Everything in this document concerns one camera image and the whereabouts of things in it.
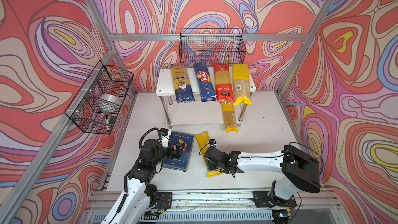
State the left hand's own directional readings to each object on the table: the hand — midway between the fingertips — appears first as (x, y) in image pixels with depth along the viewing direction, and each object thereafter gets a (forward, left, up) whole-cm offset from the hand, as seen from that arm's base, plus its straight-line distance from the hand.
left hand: (178, 141), depth 80 cm
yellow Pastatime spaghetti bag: (+17, -29, -4) cm, 34 cm away
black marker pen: (+3, +32, +12) cm, 35 cm away
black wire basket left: (+10, +39, +16) cm, 43 cm away
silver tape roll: (+9, +31, +20) cm, 38 cm away
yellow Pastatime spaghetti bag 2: (+6, -13, -11) cm, 18 cm away
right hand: (-7, -17, -13) cm, 23 cm away
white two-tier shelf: (+23, -11, -6) cm, 26 cm away
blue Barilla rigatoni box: (-10, -1, -7) cm, 12 cm away
